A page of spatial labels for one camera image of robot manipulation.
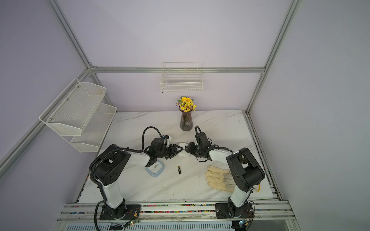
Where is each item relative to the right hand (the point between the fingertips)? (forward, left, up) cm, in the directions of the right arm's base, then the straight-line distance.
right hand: (188, 151), depth 94 cm
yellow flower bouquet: (+22, +1, +22) cm, 31 cm away
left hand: (-1, +4, +2) cm, 4 cm away
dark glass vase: (+19, +1, +7) cm, 20 cm away
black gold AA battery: (-12, +6, -2) cm, 13 cm away
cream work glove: (-18, -19, -2) cm, 26 cm away
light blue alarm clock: (-13, +20, +1) cm, 24 cm away
